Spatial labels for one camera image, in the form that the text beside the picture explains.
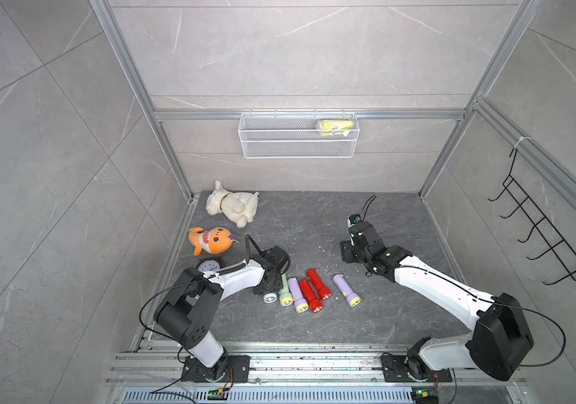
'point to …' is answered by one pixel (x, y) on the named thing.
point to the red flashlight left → (316, 305)
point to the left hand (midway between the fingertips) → (275, 282)
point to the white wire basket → (296, 135)
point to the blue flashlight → (269, 298)
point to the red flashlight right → (324, 292)
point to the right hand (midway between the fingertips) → (350, 243)
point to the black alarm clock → (208, 264)
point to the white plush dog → (239, 206)
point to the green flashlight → (285, 295)
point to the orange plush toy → (215, 241)
